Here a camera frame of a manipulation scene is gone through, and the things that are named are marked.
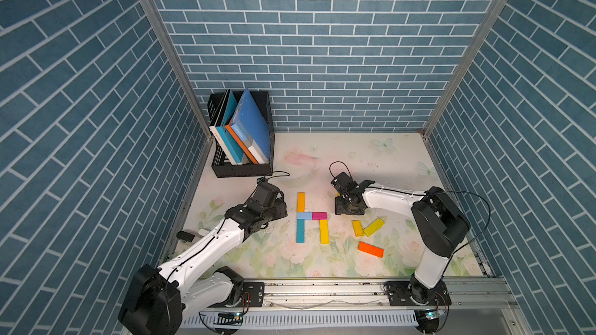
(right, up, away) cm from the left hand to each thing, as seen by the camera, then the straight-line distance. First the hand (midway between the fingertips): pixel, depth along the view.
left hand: (287, 207), depth 83 cm
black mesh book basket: (-32, +14, +22) cm, 41 cm away
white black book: (-26, +27, -1) cm, 38 cm away
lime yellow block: (+33, -9, +6) cm, 35 cm away
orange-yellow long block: (+5, -1, +13) cm, 14 cm away
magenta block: (+11, -5, +8) cm, 15 cm away
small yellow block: (+27, -9, +5) cm, 29 cm away
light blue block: (+7, -5, +8) cm, 12 cm away
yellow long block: (+14, -10, +4) cm, 17 cm away
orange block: (+30, -15, 0) cm, 34 cm away
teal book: (-22, +36, +4) cm, 43 cm away
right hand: (+22, -4, +11) cm, 25 cm away
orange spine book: (-17, +19, +10) cm, 28 cm away
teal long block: (+5, -10, +4) cm, 11 cm away
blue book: (-18, +33, +19) cm, 42 cm away
